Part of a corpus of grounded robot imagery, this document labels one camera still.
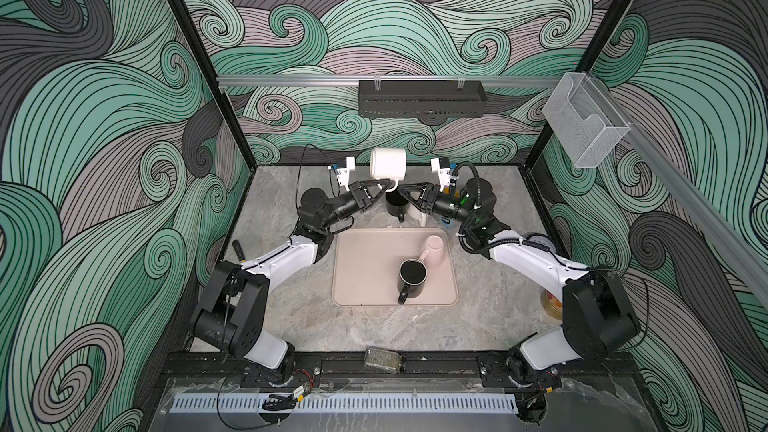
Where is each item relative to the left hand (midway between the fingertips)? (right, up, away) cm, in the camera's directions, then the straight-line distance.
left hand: (393, 185), depth 70 cm
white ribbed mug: (+10, -10, +29) cm, 32 cm away
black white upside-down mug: (+3, -6, +26) cm, 27 cm away
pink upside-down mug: (+13, -20, +15) cm, 29 cm away
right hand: (+2, -2, +2) cm, 3 cm away
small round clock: (+50, -18, +25) cm, 59 cm away
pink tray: (-7, -26, +22) cm, 35 cm away
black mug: (+6, -25, +9) cm, 27 cm away
